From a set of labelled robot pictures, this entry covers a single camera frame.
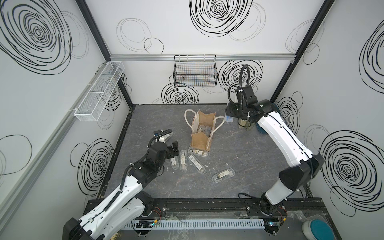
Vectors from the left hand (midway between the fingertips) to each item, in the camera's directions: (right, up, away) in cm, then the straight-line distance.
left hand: (169, 143), depth 78 cm
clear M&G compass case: (+31, +13, -1) cm, 34 cm away
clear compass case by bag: (+16, -8, +14) cm, 23 cm away
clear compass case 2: (+7, -13, +11) cm, 18 cm away
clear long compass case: (+1, -13, +9) cm, 16 cm away
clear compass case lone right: (+29, -19, +5) cm, 35 cm away
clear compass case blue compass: (+22, +5, +25) cm, 34 cm away
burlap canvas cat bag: (+19, +8, +27) cm, 34 cm away
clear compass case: (-6, 0, +21) cm, 22 cm away
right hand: (+31, +17, 0) cm, 36 cm away
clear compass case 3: (+14, -14, +9) cm, 22 cm away
